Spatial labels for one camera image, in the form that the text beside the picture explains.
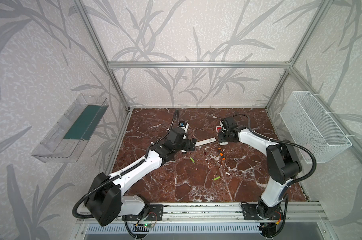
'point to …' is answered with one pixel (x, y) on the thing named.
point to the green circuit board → (148, 225)
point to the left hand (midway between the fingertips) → (191, 134)
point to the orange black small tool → (221, 153)
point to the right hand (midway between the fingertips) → (221, 132)
